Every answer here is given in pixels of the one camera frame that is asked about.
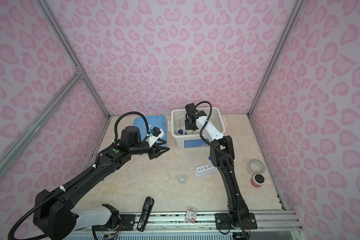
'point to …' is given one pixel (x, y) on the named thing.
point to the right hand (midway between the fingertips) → (191, 124)
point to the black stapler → (148, 206)
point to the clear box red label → (191, 214)
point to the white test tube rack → (205, 170)
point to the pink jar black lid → (258, 180)
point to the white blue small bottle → (185, 132)
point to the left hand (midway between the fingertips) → (167, 142)
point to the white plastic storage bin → (191, 139)
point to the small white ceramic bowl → (181, 178)
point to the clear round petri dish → (255, 166)
